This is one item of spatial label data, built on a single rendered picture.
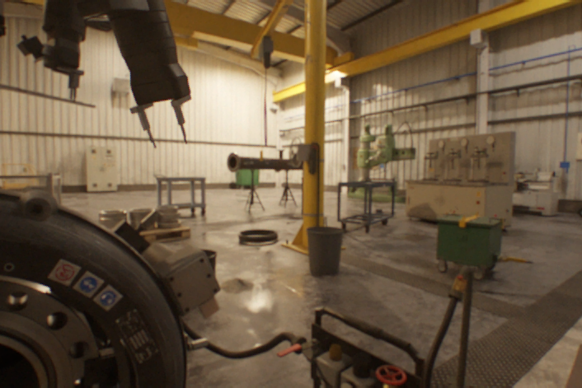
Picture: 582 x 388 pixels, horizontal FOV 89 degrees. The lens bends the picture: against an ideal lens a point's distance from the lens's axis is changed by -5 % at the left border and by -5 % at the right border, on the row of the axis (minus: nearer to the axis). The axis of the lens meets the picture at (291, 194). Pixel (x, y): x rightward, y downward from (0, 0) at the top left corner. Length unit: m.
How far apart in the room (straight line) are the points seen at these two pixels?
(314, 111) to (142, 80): 3.62
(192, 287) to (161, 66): 0.43
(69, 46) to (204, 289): 0.55
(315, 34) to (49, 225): 4.00
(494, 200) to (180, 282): 5.79
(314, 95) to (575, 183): 8.16
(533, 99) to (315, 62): 8.08
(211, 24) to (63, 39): 12.18
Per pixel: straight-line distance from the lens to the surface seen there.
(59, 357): 0.79
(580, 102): 10.88
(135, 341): 0.66
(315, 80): 4.13
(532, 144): 11.03
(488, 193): 6.01
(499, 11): 11.59
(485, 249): 3.35
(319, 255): 3.09
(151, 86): 0.49
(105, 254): 0.60
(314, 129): 4.00
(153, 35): 0.47
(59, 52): 0.75
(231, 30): 13.13
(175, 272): 0.67
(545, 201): 9.42
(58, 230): 0.59
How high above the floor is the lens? 1.00
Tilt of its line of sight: 4 degrees down
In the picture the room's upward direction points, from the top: straight up
